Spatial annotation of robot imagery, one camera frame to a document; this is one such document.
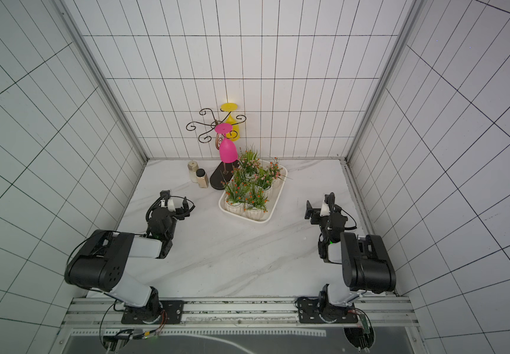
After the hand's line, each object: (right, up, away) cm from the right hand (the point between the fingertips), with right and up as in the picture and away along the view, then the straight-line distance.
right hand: (323, 199), depth 91 cm
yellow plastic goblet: (-37, +26, -6) cm, 46 cm away
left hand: (-64, -1, +3) cm, 64 cm away
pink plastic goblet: (-41, +22, +3) cm, 47 cm away
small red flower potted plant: (-20, +12, +4) cm, 24 cm away
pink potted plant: (-25, +9, +3) cm, 27 cm away
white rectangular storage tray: (-23, 0, -4) cm, 23 cm away
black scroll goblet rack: (-46, +13, +20) cm, 52 cm away
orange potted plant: (-29, -2, -2) cm, 29 cm away
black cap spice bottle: (-55, +9, +11) cm, 56 cm away
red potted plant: (-37, +3, 0) cm, 37 cm away
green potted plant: (-32, +15, +9) cm, 36 cm away
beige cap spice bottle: (-59, +14, +12) cm, 62 cm away
